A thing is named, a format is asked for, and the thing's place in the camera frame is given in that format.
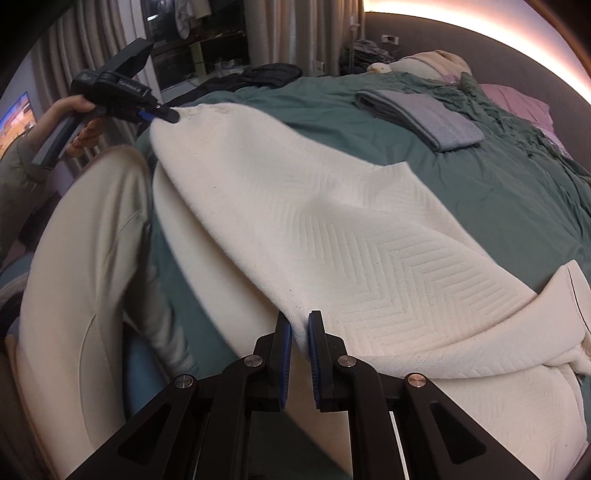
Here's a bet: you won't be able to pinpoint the cream knit pants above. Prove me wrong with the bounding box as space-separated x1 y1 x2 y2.
149 103 590 479

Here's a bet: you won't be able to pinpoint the person's left forearm sleeve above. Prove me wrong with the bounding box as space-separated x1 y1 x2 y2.
0 129 50 262

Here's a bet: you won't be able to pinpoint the person's left hand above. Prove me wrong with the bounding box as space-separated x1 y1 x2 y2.
28 95 105 158

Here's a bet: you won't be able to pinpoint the black jacket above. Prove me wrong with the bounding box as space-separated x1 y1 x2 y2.
165 63 304 107

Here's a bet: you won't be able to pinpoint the person's beige-trousered legs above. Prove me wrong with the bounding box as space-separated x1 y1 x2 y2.
12 146 195 479

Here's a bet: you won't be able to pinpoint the beige curtain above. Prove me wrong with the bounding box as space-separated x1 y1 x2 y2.
243 0 365 76

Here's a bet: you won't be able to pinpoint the folded grey-blue towel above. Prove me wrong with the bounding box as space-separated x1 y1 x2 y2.
355 89 485 153

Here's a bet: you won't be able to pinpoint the green duvet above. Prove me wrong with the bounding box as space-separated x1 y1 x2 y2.
133 71 591 480

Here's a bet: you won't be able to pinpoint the white goose plush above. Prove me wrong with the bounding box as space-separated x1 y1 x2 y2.
367 50 472 83

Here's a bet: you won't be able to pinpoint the pink pillow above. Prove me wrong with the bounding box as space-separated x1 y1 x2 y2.
481 84 554 133

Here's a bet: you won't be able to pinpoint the dark grey headboard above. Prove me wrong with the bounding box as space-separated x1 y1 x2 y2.
365 13 591 168

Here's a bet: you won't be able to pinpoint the wall television screen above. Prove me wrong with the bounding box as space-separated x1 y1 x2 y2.
0 92 36 156

